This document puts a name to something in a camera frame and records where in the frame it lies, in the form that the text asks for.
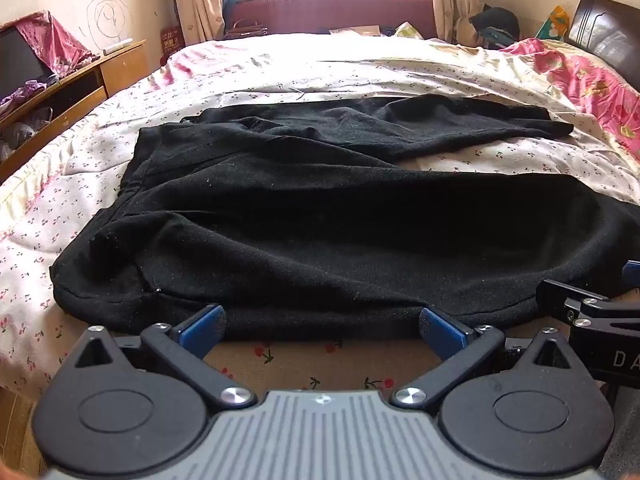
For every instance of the white tube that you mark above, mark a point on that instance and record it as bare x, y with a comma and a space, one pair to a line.
117, 46

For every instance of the cherry print bed sheet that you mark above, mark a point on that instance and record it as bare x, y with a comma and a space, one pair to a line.
100, 175

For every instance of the beige patterned curtain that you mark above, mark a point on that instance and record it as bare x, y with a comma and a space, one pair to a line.
452, 0
197, 0

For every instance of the purple cloth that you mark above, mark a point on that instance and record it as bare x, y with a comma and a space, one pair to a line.
20, 97

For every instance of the black television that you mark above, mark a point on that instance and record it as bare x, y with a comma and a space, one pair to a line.
20, 62

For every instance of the brown handbag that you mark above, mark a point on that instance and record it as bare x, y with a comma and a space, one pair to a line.
244, 29

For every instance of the dark wooden headboard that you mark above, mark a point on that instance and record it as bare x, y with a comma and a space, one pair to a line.
607, 35

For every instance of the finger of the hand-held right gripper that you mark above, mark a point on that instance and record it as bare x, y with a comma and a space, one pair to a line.
565, 294
631, 275

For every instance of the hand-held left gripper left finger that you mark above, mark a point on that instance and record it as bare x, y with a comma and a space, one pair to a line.
202, 329

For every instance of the red paper bag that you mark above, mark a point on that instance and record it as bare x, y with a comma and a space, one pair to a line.
171, 42

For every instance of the wooden cabinet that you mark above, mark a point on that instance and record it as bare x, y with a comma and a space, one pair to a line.
122, 67

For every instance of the pink floral cloth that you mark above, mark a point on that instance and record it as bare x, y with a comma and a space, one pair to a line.
60, 47

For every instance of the green yellow printed bag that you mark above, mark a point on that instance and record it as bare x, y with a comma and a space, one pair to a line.
554, 22

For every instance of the dark clothing pile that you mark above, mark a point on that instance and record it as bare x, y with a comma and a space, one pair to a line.
495, 22

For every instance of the black pants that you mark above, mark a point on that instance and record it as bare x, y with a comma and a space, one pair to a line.
310, 230

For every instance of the maroon window bench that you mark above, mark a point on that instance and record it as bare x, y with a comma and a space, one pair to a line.
330, 10

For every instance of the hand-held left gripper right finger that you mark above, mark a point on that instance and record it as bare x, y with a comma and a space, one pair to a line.
442, 332

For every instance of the pink floral quilt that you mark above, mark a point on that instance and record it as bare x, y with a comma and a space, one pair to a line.
590, 85

